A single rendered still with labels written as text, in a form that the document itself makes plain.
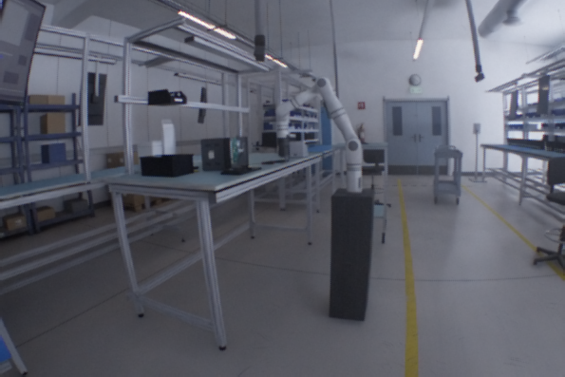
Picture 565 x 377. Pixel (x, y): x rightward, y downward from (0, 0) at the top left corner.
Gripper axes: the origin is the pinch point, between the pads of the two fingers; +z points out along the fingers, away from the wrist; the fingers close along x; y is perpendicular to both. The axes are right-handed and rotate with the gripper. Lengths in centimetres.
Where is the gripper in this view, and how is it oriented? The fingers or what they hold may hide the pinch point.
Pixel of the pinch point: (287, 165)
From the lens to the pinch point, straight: 186.2
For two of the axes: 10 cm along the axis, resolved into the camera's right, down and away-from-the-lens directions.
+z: 0.4, 9.9, 1.1
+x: -3.6, 1.1, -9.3
